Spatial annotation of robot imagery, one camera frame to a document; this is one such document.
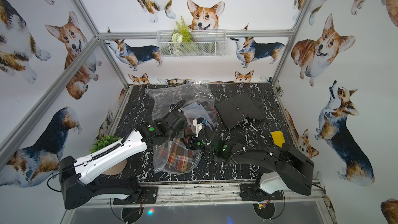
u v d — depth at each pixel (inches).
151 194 29.0
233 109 40.7
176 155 28.7
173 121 21.6
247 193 28.9
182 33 32.2
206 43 36.3
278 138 36.3
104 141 28.7
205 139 22.3
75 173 15.6
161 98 44.9
